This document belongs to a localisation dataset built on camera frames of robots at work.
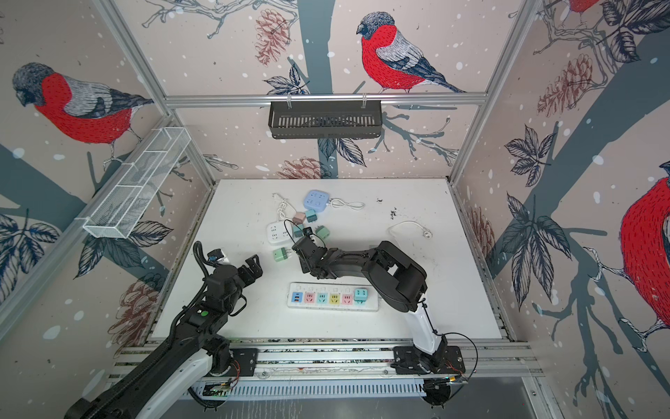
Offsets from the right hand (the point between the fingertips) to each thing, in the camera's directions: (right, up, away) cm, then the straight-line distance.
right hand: (307, 259), depth 96 cm
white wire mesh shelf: (-50, +22, -23) cm, 59 cm away
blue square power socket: (+2, +22, +14) cm, 26 cm away
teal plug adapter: (+19, -8, -17) cm, 26 cm away
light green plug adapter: (+5, +10, +5) cm, 12 cm away
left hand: (-18, +2, -13) cm, 23 cm away
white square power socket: (-12, +9, +4) cm, 16 cm away
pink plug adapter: (-5, +15, +11) cm, 19 cm away
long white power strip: (+9, -10, -13) cm, 18 cm away
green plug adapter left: (-10, +2, -1) cm, 10 cm away
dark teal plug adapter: (0, +16, +10) cm, 19 cm away
